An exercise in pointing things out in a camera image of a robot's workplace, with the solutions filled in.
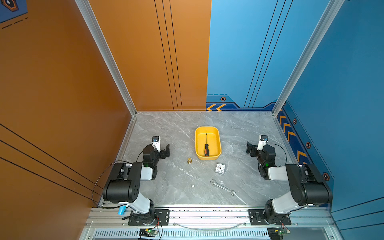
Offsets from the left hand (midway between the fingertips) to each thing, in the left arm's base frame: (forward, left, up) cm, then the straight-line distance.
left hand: (161, 142), depth 94 cm
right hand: (0, -59, +1) cm, 59 cm away
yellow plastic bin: (+7, -35, -7) cm, 36 cm away
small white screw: (-22, -37, -6) cm, 44 cm away
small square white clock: (-15, -37, -4) cm, 40 cm away
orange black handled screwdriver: (-3, -29, -3) cm, 29 cm away
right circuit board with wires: (-45, -64, -6) cm, 78 cm away
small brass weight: (-10, -18, -5) cm, 21 cm away
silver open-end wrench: (-27, -42, -6) cm, 51 cm away
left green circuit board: (-46, 0, -8) cm, 47 cm away
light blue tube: (-37, +15, -5) cm, 40 cm away
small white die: (-24, -21, -6) cm, 32 cm away
